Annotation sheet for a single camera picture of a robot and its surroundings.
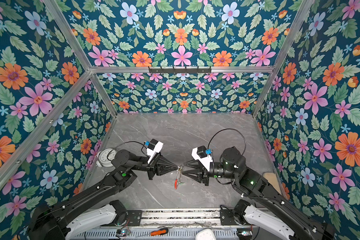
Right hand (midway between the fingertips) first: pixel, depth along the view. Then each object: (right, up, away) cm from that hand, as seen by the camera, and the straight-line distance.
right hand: (185, 167), depth 56 cm
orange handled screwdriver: (-11, -34, +13) cm, 38 cm away
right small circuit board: (+28, -35, +15) cm, 47 cm away
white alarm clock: (-51, -3, +34) cm, 61 cm away
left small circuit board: (-31, -35, +14) cm, 49 cm away
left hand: (-4, 0, -3) cm, 5 cm away
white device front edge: (+9, -34, +11) cm, 37 cm away
